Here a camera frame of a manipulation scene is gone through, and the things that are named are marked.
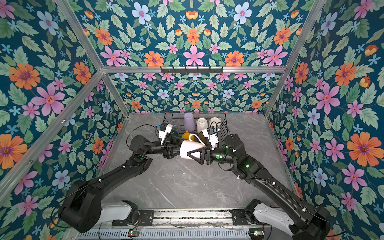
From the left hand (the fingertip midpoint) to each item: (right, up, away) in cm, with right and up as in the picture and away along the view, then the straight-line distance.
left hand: (185, 148), depth 65 cm
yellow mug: (-3, +4, +26) cm, 26 cm away
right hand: (+5, 0, -2) cm, 5 cm away
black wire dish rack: (+2, +12, +40) cm, 41 cm away
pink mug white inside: (+2, +1, -4) cm, 5 cm away
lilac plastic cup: (-2, +12, +35) cm, 37 cm away
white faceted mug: (+7, +11, +34) cm, 36 cm away
